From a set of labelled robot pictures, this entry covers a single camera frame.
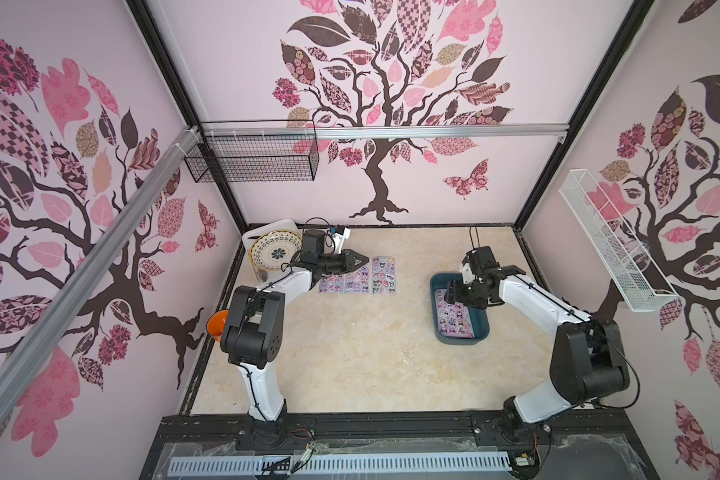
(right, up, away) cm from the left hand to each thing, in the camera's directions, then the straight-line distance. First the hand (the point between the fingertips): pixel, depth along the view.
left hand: (365, 263), depth 91 cm
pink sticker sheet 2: (-3, -7, +12) cm, 14 cm away
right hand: (+28, -12, -1) cm, 30 cm away
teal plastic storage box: (+29, -19, +1) cm, 35 cm away
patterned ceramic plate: (-36, +5, +22) cm, 42 cm away
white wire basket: (+63, -2, -24) cm, 67 cm away
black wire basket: (-36, +36, +4) cm, 52 cm away
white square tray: (-32, +14, +27) cm, 45 cm away
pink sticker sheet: (-11, -8, +12) cm, 18 cm away
